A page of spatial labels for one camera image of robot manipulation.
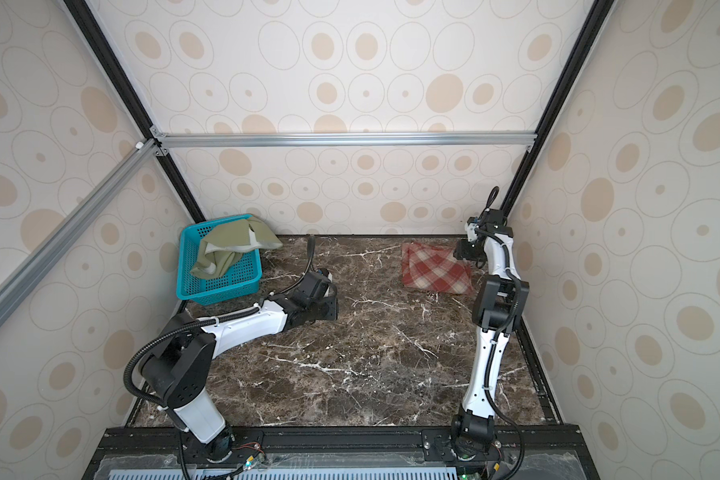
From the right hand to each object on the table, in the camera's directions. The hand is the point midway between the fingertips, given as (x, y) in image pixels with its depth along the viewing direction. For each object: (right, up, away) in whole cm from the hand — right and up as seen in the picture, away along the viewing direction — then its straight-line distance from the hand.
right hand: (467, 249), depth 106 cm
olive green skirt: (-87, -4, -4) cm, 87 cm away
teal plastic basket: (-80, -11, -1) cm, 81 cm away
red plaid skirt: (-12, -7, 0) cm, 14 cm away
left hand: (-42, -16, -17) cm, 48 cm away
